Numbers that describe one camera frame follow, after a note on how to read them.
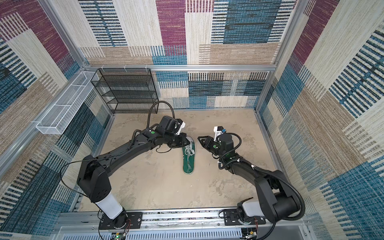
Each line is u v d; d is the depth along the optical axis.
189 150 0.92
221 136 0.78
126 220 0.72
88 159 0.47
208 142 0.76
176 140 0.71
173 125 0.68
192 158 0.91
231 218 0.73
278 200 0.42
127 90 1.11
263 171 0.49
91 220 0.74
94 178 0.44
